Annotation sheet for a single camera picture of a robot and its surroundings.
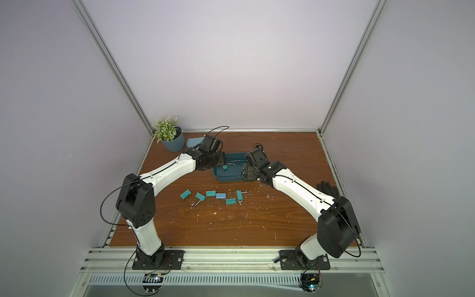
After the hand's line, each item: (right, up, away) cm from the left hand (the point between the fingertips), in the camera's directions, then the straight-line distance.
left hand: (226, 159), depth 91 cm
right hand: (+14, -3, -7) cm, 16 cm away
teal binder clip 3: (-8, -18, +1) cm, 20 cm away
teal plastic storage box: (+3, -9, +10) cm, 14 cm away
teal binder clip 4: (+2, -21, -1) cm, 21 cm away
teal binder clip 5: (+7, -18, -1) cm, 19 cm away
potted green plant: (-34, +15, +8) cm, 38 cm away
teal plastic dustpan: (-24, +9, +24) cm, 35 cm away
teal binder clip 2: (-13, -19, -1) cm, 23 cm away
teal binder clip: (-20, -18, -1) cm, 27 cm away
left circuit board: (-28, -46, -19) cm, 57 cm away
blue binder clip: (-3, -19, -1) cm, 19 cm away
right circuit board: (+34, -46, -22) cm, 61 cm away
